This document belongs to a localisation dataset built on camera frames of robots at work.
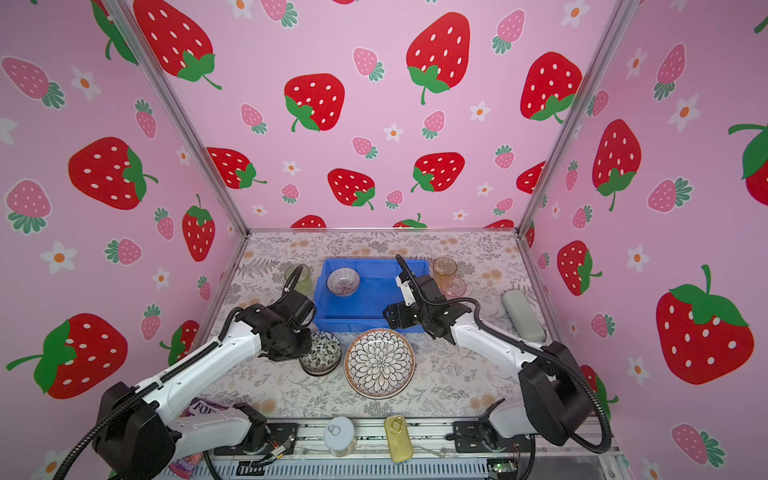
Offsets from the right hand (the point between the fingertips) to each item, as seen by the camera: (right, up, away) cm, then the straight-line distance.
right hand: (393, 309), depth 85 cm
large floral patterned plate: (-4, -16, +1) cm, 17 cm away
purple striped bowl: (-18, +6, +18) cm, 26 cm away
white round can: (-12, -28, -15) cm, 34 cm away
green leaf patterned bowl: (-19, -13, -1) cm, 24 cm away
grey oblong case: (+42, -4, +10) cm, 44 cm away
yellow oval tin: (+1, -29, -14) cm, 32 cm away
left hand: (-24, -11, -5) cm, 26 cm away
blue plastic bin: (-14, +2, +14) cm, 20 cm away
